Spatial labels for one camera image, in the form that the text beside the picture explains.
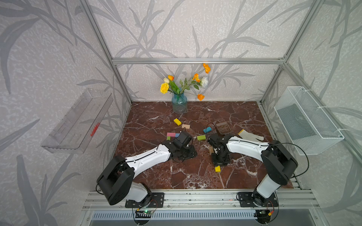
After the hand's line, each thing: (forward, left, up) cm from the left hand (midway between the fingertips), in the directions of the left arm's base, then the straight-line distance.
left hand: (196, 155), depth 82 cm
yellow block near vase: (+30, +13, -8) cm, 34 cm away
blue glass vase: (+39, +11, +3) cm, 41 cm away
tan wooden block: (+26, +6, -9) cm, 28 cm away
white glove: (+17, -40, -7) cm, 44 cm away
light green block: (+16, -5, -8) cm, 19 cm away
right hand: (-3, -12, -7) cm, 14 cm away
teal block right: (+22, -9, -7) cm, 25 cm away
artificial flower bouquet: (+40, +18, +19) cm, 48 cm away
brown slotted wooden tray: (+25, -22, -8) cm, 34 cm away
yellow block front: (-6, -13, -6) cm, 16 cm away
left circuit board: (-27, +26, -10) cm, 39 cm away
